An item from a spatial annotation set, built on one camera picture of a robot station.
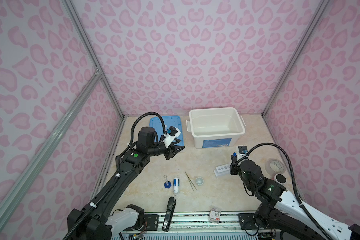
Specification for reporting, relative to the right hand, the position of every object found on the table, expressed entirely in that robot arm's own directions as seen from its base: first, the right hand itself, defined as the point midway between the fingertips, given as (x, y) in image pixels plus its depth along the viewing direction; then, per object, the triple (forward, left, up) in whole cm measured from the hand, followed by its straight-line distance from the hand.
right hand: (232, 156), depth 76 cm
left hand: (+2, +25, +9) cm, 27 cm away
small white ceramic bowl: (-7, +16, -18) cm, 25 cm away
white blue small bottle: (-10, +29, -17) cm, 35 cm away
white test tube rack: (-1, +3, -14) cm, 14 cm away
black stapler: (-21, +30, -13) cm, 39 cm away
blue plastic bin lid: (+38, +48, -19) cm, 64 cm away
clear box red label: (-24, +9, -16) cm, 30 cm away
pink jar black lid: (-7, -27, -12) cm, 30 cm away
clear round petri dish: (+3, -29, -17) cm, 34 cm away
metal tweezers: (-10, +20, -18) cm, 29 cm away
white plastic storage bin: (+35, +2, -19) cm, 40 cm away
